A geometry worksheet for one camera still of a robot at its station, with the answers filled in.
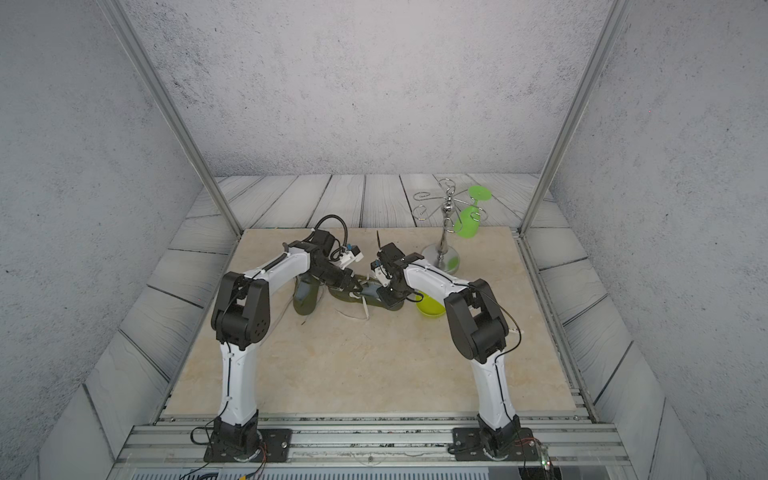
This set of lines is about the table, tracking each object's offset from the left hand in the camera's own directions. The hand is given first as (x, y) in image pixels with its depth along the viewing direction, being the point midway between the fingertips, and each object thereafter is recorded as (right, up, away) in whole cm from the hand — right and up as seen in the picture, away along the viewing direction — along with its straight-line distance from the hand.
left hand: (364, 289), depth 95 cm
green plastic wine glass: (+33, +21, +1) cm, 39 cm away
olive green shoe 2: (0, -1, +3) cm, 4 cm away
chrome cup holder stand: (+27, +9, +14) cm, 32 cm away
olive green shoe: (-20, -2, +4) cm, 20 cm away
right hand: (+8, -3, +1) cm, 9 cm away
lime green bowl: (+21, -6, +3) cm, 22 cm away
